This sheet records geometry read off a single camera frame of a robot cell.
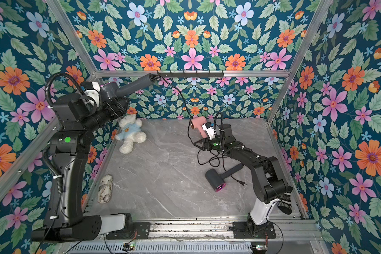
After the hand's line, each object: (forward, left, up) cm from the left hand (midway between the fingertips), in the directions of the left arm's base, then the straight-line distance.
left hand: (123, 100), depth 60 cm
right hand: (+3, -31, -31) cm, 44 cm away
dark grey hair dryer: (-17, -37, -45) cm, 60 cm away
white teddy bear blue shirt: (+20, +17, -41) cm, 49 cm away
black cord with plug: (-17, -51, -49) cm, 73 cm away
